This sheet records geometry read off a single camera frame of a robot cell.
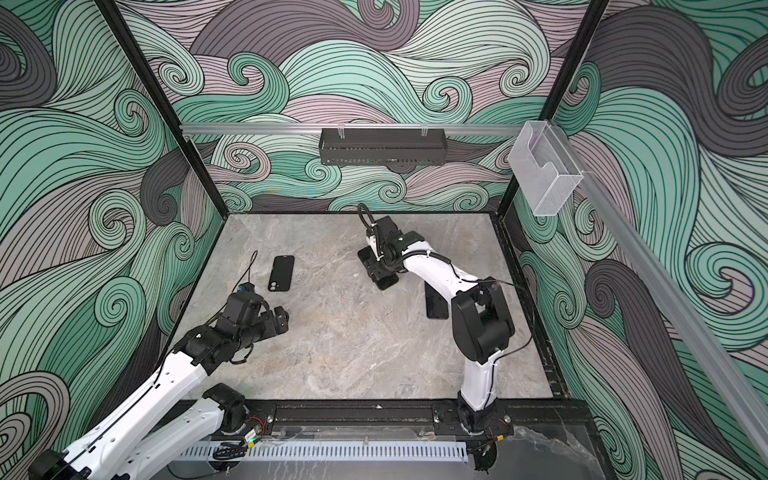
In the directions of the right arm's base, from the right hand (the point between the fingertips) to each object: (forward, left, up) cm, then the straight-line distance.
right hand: (381, 267), depth 90 cm
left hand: (-17, +29, +1) cm, 33 cm away
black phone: (-7, -18, -11) cm, 22 cm away
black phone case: (+4, +35, -10) cm, 37 cm away
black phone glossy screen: (-7, -1, +3) cm, 8 cm away
